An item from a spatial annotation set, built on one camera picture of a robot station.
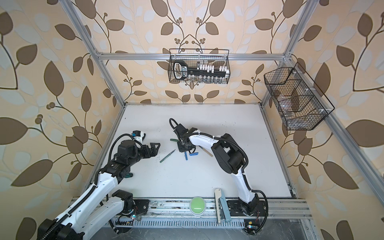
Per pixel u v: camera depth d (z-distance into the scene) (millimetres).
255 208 675
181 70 845
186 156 934
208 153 937
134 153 640
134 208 736
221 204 732
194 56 897
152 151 735
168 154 932
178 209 753
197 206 739
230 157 533
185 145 839
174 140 992
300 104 734
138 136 722
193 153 935
